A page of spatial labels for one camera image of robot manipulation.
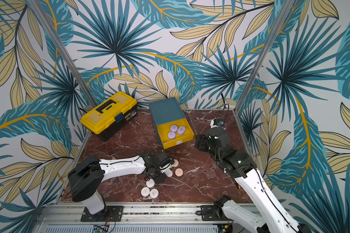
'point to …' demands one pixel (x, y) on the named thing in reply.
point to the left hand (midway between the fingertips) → (159, 178)
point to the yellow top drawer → (164, 129)
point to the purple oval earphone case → (181, 130)
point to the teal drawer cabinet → (165, 111)
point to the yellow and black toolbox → (110, 115)
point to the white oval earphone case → (168, 173)
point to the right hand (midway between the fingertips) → (202, 137)
